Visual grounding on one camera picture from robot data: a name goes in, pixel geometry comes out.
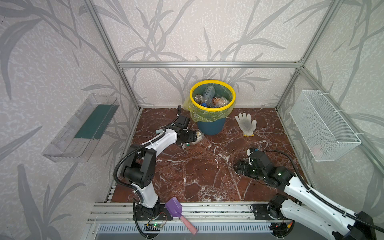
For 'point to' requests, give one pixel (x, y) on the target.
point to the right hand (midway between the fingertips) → (237, 163)
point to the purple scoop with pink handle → (175, 208)
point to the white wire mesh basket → (326, 135)
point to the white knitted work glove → (247, 126)
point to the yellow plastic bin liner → (200, 115)
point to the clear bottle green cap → (200, 137)
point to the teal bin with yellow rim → (216, 127)
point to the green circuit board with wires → (157, 224)
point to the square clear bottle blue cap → (208, 95)
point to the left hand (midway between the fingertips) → (193, 134)
